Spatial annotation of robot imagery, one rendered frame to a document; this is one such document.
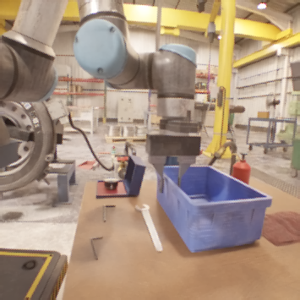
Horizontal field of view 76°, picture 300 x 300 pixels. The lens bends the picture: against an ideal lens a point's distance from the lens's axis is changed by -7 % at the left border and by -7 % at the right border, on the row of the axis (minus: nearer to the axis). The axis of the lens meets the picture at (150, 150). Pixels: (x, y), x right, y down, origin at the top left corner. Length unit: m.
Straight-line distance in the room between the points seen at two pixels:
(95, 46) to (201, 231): 0.40
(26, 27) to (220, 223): 0.67
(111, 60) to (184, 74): 0.18
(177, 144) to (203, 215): 0.17
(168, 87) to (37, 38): 0.39
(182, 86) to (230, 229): 0.33
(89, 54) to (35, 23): 0.31
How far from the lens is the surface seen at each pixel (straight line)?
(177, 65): 0.48
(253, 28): 14.98
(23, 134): 1.41
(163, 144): 0.48
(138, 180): 0.71
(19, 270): 0.72
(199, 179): 0.73
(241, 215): 0.49
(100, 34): 0.38
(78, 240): 0.52
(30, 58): 0.65
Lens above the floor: 0.76
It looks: 10 degrees down
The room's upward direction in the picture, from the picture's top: 3 degrees clockwise
